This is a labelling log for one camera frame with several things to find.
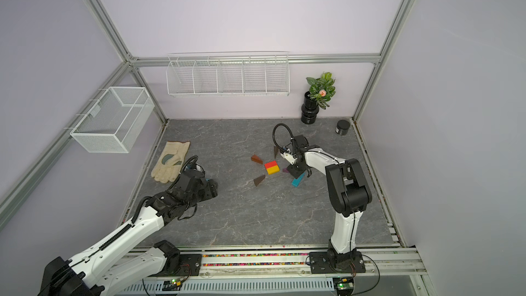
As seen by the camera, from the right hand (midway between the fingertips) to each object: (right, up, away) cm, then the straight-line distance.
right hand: (297, 166), depth 99 cm
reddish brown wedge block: (-21, +3, +3) cm, 21 cm away
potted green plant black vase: (+10, +36, -4) cm, 37 cm away
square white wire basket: (-78, +22, -15) cm, 82 cm away
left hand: (-37, -6, -18) cm, 42 cm away
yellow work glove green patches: (-64, 0, 0) cm, 64 cm away
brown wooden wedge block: (-10, +7, +6) cm, 14 cm away
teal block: (-1, -7, -6) cm, 9 cm away
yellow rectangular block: (-12, -2, -1) cm, 12 cm away
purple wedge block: (-6, -1, -7) cm, 10 cm away
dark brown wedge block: (-20, -7, -4) cm, 21 cm away
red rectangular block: (-13, 0, +2) cm, 13 cm away
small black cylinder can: (+27, +20, +13) cm, 35 cm away
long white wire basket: (-37, +45, -1) cm, 58 cm away
